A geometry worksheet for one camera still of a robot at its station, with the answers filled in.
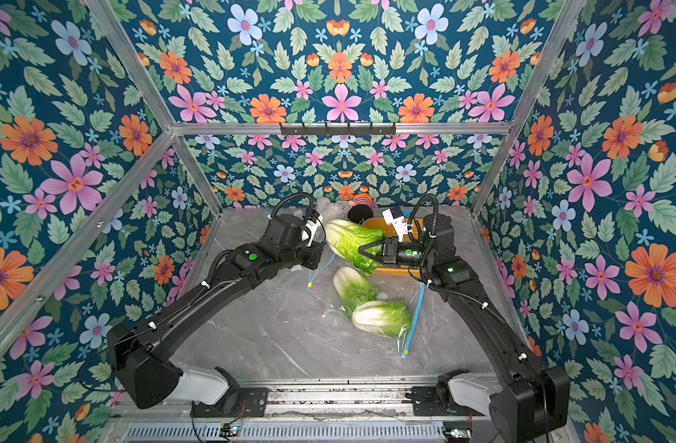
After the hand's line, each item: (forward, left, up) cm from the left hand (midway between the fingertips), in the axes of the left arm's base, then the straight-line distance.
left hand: (326, 245), depth 76 cm
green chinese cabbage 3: (-15, -18, -18) cm, 30 cm away
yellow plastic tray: (-4, -17, +9) cm, 19 cm away
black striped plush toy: (+33, -13, -19) cm, 40 cm away
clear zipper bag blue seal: (-5, -26, -22) cm, 34 cm away
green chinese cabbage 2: (-5, -7, -17) cm, 19 cm away
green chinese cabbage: (-5, -5, +8) cm, 11 cm away
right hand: (-7, -11, +8) cm, 16 cm away
